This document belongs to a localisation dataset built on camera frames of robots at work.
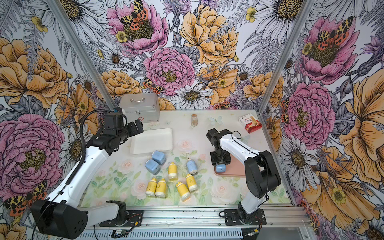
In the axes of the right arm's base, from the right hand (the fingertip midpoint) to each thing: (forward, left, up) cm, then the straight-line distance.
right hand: (220, 167), depth 84 cm
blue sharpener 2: (+2, +38, 0) cm, 38 cm away
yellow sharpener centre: (-2, +26, 0) cm, 27 cm away
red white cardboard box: (+33, -26, -3) cm, 42 cm away
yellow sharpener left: (-13, +32, 0) cm, 34 cm away
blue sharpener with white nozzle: (0, +16, +1) cm, 16 cm away
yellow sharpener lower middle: (-12, +20, +1) cm, 24 cm away
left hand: (+14, +45, +18) cm, 51 cm away
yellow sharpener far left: (-10, +36, +1) cm, 38 cm away
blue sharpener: (+7, +35, 0) cm, 35 cm away
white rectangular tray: (+23, +42, -4) cm, 48 cm away
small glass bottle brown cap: (+38, +14, -2) cm, 40 cm away
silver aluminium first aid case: (+43, +50, +7) cm, 67 cm away
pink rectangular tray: (0, -9, -2) cm, 9 cm away
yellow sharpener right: (-9, +16, +1) cm, 18 cm away
